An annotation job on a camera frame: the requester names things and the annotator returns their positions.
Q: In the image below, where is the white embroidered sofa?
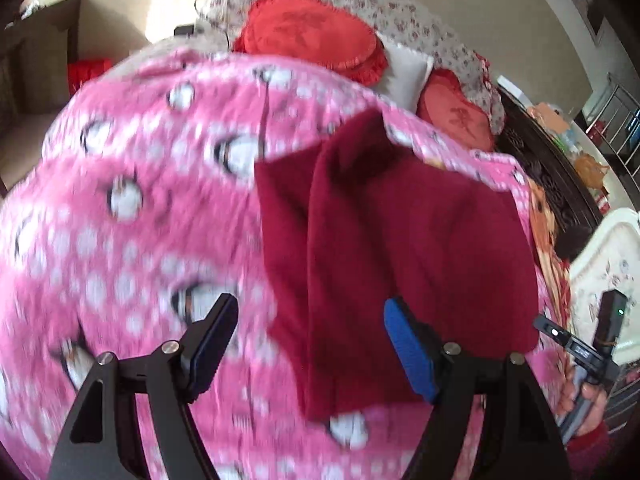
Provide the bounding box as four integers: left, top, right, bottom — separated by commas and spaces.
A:
567, 207, 640, 368

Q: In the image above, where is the large red round cushion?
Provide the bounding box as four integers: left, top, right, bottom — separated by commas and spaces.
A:
232, 0, 390, 86

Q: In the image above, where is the small red round cushion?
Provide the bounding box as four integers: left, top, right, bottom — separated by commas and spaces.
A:
416, 67, 496, 153

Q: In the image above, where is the person's right forearm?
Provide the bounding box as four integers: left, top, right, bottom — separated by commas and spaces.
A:
565, 422, 617, 480

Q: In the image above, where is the pink penguin print blanket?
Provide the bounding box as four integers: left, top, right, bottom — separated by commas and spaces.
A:
0, 42, 566, 480

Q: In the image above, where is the metal rack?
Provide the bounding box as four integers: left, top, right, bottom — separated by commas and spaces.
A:
580, 72, 640, 161

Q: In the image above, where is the white box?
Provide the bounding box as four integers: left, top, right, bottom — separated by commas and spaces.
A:
496, 75, 528, 106

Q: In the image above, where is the dark red knit garment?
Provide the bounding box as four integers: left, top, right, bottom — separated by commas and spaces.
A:
254, 109, 541, 422

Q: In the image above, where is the orange plastic bag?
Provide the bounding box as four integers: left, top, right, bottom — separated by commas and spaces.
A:
574, 152, 611, 191

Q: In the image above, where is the white pillow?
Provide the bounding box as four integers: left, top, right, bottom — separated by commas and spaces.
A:
372, 30, 435, 113

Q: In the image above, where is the orange paper sheet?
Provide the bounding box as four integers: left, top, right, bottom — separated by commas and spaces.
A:
529, 102, 572, 136

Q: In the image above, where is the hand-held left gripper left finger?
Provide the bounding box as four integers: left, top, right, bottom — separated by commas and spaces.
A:
47, 292, 240, 480

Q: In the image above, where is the orange red printed blanket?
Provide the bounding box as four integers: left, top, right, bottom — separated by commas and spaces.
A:
520, 170, 573, 361

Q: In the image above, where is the red cloth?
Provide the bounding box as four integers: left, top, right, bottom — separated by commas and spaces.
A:
67, 59, 113, 95

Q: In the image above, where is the person's right hand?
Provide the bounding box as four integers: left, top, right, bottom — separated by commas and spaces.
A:
556, 377, 609, 443

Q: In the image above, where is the dark carved wooden headboard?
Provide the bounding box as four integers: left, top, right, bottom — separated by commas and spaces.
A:
492, 85, 608, 261

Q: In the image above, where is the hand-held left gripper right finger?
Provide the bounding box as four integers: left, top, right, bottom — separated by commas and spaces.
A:
384, 297, 573, 480

